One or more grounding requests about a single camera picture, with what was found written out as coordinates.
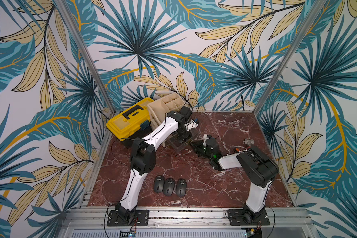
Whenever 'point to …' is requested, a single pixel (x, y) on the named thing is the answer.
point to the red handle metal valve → (248, 142)
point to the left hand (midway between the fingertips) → (185, 137)
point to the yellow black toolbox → (134, 122)
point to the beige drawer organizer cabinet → (158, 109)
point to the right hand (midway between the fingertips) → (188, 141)
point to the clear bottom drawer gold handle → (177, 146)
